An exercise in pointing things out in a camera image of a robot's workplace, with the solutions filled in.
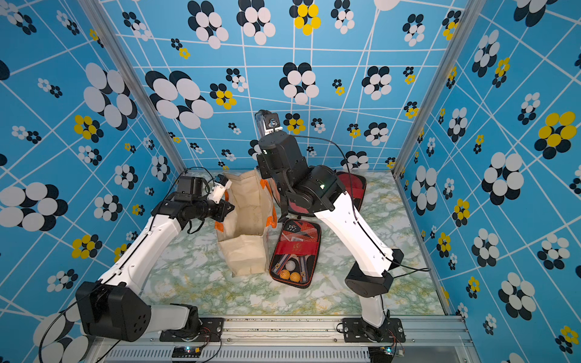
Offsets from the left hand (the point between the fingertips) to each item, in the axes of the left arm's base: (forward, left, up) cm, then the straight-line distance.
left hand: (234, 204), depth 81 cm
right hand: (-1, -18, +27) cm, 32 cm away
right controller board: (-43, -49, -21) cm, 68 cm away
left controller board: (-42, +13, -24) cm, 50 cm away
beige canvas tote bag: (-15, -6, +4) cm, 16 cm away
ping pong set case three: (-11, -22, -18) cm, 31 cm away
